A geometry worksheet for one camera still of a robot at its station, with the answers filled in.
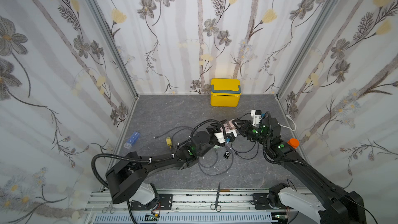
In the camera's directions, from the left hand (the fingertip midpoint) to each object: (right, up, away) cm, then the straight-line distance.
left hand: (227, 122), depth 72 cm
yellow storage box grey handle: (+3, +18, +32) cm, 37 cm away
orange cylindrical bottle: (+38, -12, +11) cm, 42 cm away
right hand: (+4, 0, +1) cm, 4 cm away
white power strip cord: (+51, +1, +39) cm, 65 cm away
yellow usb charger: (-32, -13, +20) cm, 40 cm away
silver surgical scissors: (-55, -41, 0) cm, 68 cm away
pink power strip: (+1, -2, +3) cm, 4 cm away
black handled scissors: (-5, -41, +1) cm, 41 cm away
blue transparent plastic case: (-55, -13, +22) cm, 61 cm away
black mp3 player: (+2, -20, +17) cm, 27 cm away
